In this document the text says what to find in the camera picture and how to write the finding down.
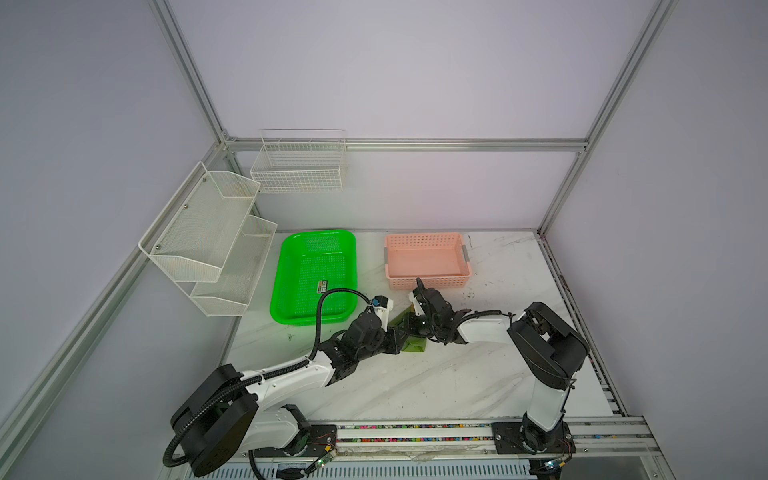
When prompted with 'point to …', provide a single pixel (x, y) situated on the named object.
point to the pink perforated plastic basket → (440, 259)
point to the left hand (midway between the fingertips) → (407, 334)
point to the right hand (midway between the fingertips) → (395, 327)
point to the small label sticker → (322, 286)
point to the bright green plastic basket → (308, 262)
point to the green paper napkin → (416, 344)
